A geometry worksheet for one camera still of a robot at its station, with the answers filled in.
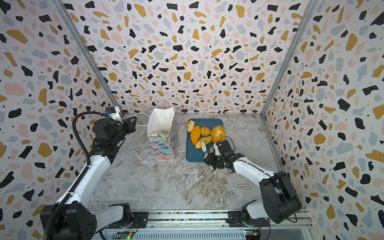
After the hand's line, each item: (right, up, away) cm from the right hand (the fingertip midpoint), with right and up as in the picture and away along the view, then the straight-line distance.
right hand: (204, 158), depth 87 cm
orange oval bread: (-6, +13, +17) cm, 22 cm away
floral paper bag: (-22, +15, -10) cm, 29 cm away
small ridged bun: (+1, +15, +19) cm, 24 cm away
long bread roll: (+2, +9, +14) cm, 17 cm away
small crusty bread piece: (-9, +19, +19) cm, 28 cm away
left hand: (-35, +24, -12) cm, 44 cm away
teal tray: (-7, 0, +12) cm, 14 cm away
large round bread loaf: (+10, +14, +16) cm, 23 cm away
